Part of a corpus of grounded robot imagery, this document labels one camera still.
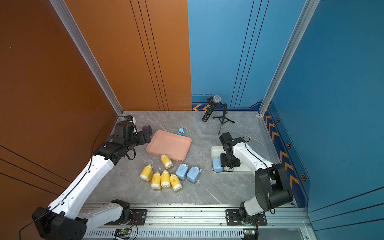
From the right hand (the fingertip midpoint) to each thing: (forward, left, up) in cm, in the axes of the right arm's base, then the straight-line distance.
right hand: (227, 164), depth 87 cm
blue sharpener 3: (-2, +6, +2) cm, 7 cm away
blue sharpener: (-6, +26, +3) cm, 27 cm away
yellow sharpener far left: (-6, +45, +2) cm, 46 cm away
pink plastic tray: (+14, +32, -3) cm, 35 cm away
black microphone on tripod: (+32, +7, +21) cm, 39 cm away
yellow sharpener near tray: (-1, +35, +3) cm, 35 cm away
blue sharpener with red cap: (-4, 0, +2) cm, 4 cm away
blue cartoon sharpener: (+26, +29, -1) cm, 39 cm away
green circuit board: (-32, +51, -6) cm, 61 cm away
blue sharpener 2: (-7, +20, +3) cm, 21 cm away
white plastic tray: (+11, +5, -5) cm, 13 cm away
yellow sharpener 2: (-10, +34, +3) cm, 36 cm away
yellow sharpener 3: (-12, +29, +4) cm, 32 cm away
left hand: (+9, +46, +20) cm, 51 cm away
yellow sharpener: (-12, +39, +3) cm, 41 cm away
